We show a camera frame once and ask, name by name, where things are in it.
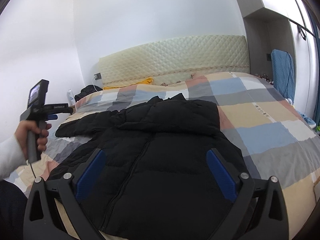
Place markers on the floral pillow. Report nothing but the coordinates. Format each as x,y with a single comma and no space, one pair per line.
171,79

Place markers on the cream quilted headboard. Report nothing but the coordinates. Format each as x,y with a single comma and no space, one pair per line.
192,54

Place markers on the black puffer jacket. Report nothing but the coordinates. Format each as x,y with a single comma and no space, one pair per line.
155,183

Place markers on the black clothes pile on nightstand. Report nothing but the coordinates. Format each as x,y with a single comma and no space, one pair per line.
89,89

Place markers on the blue cloth heap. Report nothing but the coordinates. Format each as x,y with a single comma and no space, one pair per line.
308,120

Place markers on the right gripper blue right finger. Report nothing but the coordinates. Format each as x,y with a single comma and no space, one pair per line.
258,207

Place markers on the grey wall socket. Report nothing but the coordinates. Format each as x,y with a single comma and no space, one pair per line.
97,76

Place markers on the white lotion bottle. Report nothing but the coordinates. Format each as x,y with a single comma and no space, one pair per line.
71,97

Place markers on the person left hand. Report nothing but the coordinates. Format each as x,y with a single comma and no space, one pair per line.
28,131

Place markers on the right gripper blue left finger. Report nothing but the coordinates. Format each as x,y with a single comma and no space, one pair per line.
42,219

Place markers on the plaid patchwork bed quilt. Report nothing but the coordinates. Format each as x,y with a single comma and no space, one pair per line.
273,137

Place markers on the white sleeve left forearm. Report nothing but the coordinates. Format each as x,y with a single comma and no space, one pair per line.
11,157

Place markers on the yellow cloth at headboard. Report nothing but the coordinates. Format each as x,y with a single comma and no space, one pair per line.
147,81

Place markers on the grey white wardrobe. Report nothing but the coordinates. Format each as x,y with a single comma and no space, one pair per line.
284,25

